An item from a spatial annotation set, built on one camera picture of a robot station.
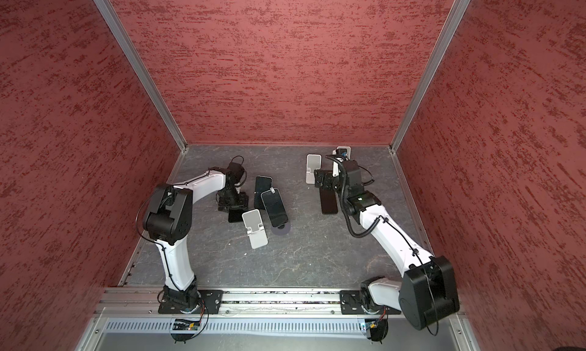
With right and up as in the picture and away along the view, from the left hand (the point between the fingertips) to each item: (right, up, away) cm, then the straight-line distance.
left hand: (237, 212), depth 96 cm
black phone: (+1, 0, -6) cm, 6 cm away
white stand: (+10, -4, -11) cm, 15 cm away
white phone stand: (+34, +22, +7) cm, 41 cm away
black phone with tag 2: (+40, +4, +5) cm, 41 cm away
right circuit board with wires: (+52, -32, -25) cm, 66 cm away
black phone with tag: (+18, +5, -12) cm, 22 cm away
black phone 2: (+12, +13, -6) cm, 18 cm away
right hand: (+36, +17, -13) cm, 42 cm away
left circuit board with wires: (-9, -31, -24) cm, 41 cm away
